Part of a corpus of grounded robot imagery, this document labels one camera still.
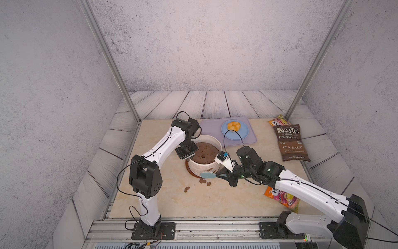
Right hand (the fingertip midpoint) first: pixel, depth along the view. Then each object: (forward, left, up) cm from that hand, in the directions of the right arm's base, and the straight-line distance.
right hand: (218, 175), depth 71 cm
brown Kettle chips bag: (+32, -50, -19) cm, 63 cm away
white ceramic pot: (+7, +11, -8) cm, 15 cm away
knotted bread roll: (+46, -14, -16) cm, 51 cm away
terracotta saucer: (+11, +16, -16) cm, 25 cm away
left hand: (+12, +11, -5) cm, 17 cm away
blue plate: (+38, -16, -18) cm, 45 cm away
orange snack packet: (+51, -48, -17) cm, 73 cm away
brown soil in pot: (+17, +6, -8) cm, 20 cm away
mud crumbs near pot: (+5, +7, -19) cm, 21 cm away
